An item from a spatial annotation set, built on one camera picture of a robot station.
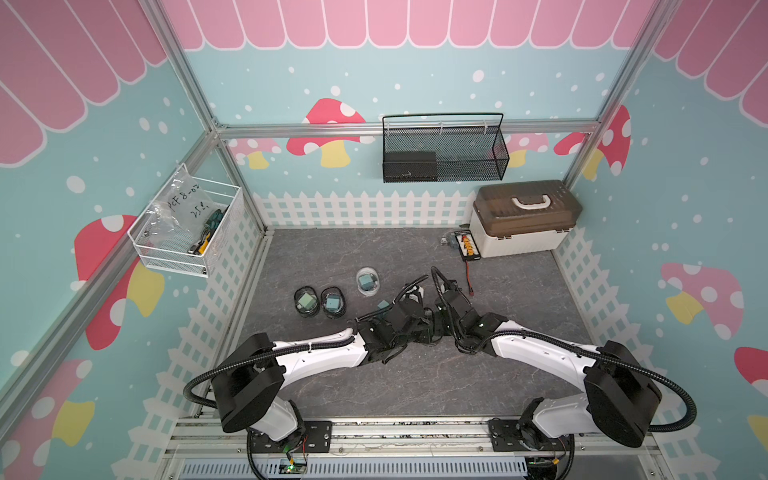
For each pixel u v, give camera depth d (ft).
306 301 3.17
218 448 2.43
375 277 3.42
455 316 2.13
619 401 1.38
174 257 2.09
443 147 3.08
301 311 3.16
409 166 2.80
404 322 2.01
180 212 2.34
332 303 3.17
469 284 3.40
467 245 3.70
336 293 3.27
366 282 3.34
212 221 2.43
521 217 3.17
